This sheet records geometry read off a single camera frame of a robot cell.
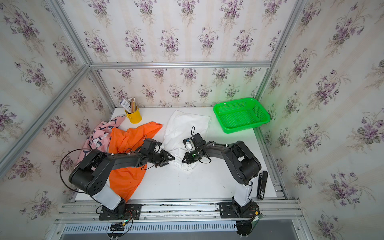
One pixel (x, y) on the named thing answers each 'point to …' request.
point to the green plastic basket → (240, 114)
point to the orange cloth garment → (124, 180)
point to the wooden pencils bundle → (132, 105)
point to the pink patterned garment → (99, 139)
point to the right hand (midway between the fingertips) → (186, 161)
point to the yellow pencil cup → (135, 117)
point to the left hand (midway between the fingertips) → (174, 160)
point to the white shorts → (180, 126)
